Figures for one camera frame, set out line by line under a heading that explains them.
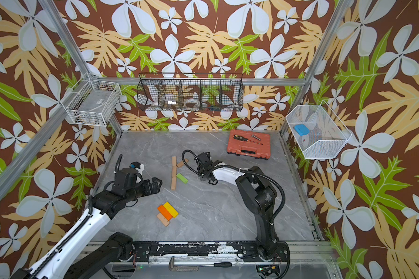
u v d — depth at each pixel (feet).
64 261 1.36
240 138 3.54
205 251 2.46
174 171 3.25
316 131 2.75
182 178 3.18
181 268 2.31
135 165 2.26
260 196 1.71
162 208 2.83
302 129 2.83
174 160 3.43
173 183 3.08
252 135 3.63
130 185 1.95
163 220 2.69
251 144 3.54
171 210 2.81
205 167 2.50
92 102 2.83
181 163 2.41
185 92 3.21
